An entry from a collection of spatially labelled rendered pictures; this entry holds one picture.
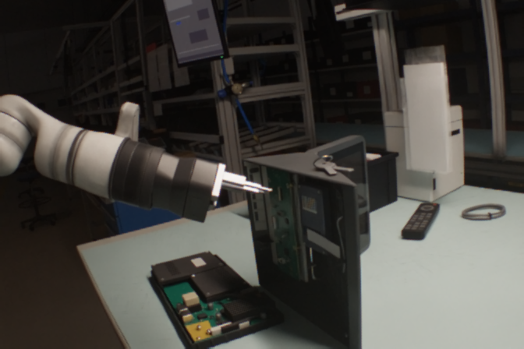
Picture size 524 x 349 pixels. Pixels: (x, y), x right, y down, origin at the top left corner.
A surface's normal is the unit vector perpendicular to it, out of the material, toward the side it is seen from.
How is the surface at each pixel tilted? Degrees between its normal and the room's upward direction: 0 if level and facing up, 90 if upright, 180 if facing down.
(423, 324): 0
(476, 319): 0
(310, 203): 90
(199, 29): 101
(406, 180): 90
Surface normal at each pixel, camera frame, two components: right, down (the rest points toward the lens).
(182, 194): -0.17, 0.72
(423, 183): -0.83, 0.19
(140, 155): 0.24, -0.58
